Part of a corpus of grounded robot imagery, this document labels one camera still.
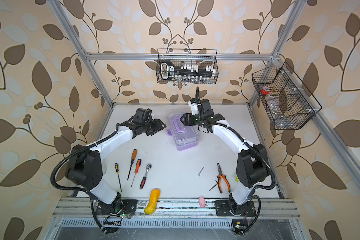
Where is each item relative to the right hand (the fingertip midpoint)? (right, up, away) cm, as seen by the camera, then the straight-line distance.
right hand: (186, 119), depth 86 cm
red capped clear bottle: (+44, +16, -5) cm, 47 cm away
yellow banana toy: (+28, -33, -4) cm, 44 cm away
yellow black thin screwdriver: (-40, -31, +1) cm, 50 cm away
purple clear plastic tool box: (0, -11, +5) cm, 12 cm away
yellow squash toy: (-17, -43, -13) cm, 48 cm away
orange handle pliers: (+19, -34, -3) cm, 39 cm away
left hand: (-12, -4, +2) cm, 13 cm away
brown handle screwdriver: (-32, -23, +6) cm, 40 cm away
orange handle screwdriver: (-28, -27, +2) cm, 39 cm away
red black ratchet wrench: (-22, -28, +1) cm, 36 cm away
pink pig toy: (+8, -42, -10) cm, 44 cm away
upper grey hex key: (+9, -31, +1) cm, 32 cm away
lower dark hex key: (+18, -35, -4) cm, 39 cm away
